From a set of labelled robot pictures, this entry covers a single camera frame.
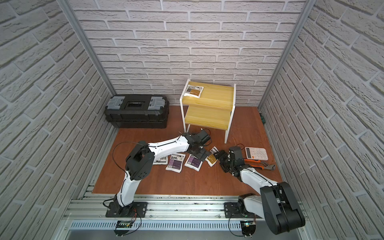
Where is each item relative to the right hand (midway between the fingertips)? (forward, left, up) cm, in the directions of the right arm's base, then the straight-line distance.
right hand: (216, 157), depth 89 cm
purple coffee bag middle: (-2, +14, -2) cm, 15 cm away
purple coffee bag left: (-1, +25, -2) cm, 25 cm away
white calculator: (+2, -27, -2) cm, 27 cm away
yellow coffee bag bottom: (+25, +12, +32) cm, 43 cm away
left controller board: (-30, +51, -5) cm, 60 cm away
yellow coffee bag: (0, +3, -1) cm, 3 cm away
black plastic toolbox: (+29, +49, +15) cm, 59 cm away
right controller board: (-35, -10, -4) cm, 37 cm away
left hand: (+4, +9, +1) cm, 10 cm away
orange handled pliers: (-6, -29, -3) cm, 30 cm away
